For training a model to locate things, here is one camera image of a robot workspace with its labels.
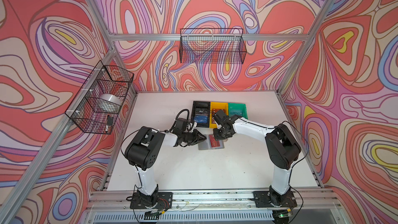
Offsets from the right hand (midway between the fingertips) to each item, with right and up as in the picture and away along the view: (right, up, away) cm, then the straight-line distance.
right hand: (219, 139), depth 93 cm
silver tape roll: (-55, +23, -21) cm, 63 cm away
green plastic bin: (+14, +18, +13) cm, 26 cm away
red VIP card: (-3, -2, -2) cm, 4 cm away
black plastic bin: (-11, +15, +12) cm, 22 cm away
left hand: (-8, +1, -2) cm, 8 cm away
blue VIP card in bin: (-11, +12, +9) cm, 19 cm away
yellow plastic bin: (-1, +21, +9) cm, 22 cm away
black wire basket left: (-60, +21, -21) cm, 67 cm away
